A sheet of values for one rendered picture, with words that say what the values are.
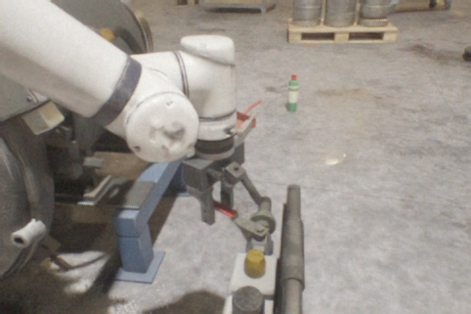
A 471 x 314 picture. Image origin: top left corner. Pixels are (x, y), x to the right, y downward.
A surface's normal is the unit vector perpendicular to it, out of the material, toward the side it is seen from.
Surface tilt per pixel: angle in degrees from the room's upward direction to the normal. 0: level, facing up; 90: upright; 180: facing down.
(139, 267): 90
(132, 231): 90
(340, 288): 0
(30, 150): 87
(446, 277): 0
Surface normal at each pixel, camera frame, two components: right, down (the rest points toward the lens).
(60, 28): 0.70, -0.23
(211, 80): 0.37, 0.44
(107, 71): 0.60, 0.07
